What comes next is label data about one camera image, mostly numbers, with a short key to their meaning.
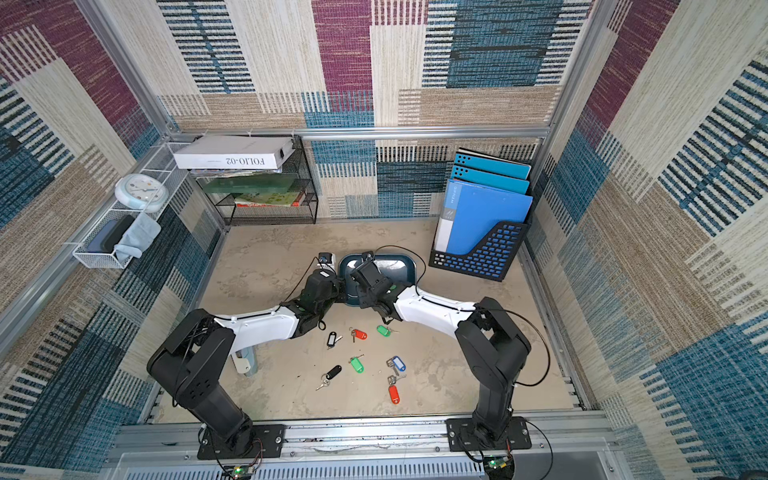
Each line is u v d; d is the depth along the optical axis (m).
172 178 0.82
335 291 0.75
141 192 0.75
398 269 1.00
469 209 0.89
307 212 1.23
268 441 0.73
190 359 0.47
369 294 0.68
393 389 0.81
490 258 0.96
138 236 0.69
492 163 0.96
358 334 0.91
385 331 0.92
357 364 0.85
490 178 0.93
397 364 0.85
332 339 0.90
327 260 0.81
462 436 0.73
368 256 0.79
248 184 0.94
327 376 0.83
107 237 0.65
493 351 0.47
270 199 1.00
